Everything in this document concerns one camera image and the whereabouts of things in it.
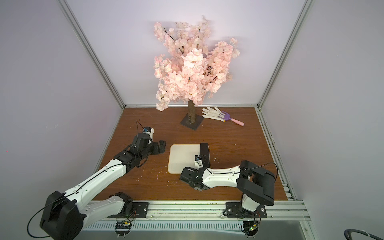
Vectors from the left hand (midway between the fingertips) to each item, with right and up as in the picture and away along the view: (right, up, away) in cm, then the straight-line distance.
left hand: (160, 142), depth 84 cm
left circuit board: (-16, -41, -11) cm, 45 cm away
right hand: (+22, -17, +2) cm, 28 cm away
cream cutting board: (+11, -10, +9) cm, 18 cm away
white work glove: (+36, +18, +32) cm, 51 cm away
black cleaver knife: (+26, -9, +9) cm, 29 cm away
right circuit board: (+47, -39, -14) cm, 62 cm away
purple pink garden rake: (+45, +14, +27) cm, 54 cm away
